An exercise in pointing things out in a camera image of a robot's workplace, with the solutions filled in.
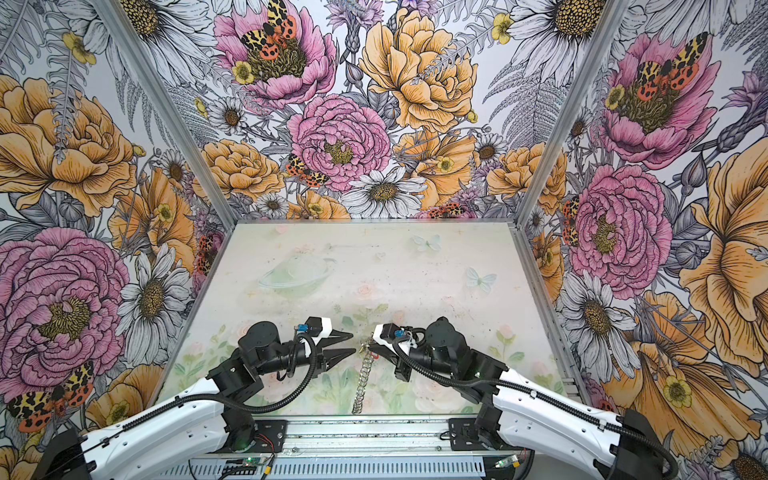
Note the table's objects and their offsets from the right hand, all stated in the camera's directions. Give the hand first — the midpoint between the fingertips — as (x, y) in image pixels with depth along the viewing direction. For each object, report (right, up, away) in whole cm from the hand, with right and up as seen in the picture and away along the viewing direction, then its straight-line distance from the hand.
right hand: (375, 355), depth 69 cm
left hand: (-6, +1, +2) cm, 6 cm away
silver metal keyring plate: (-1, 0, 0) cm, 1 cm away
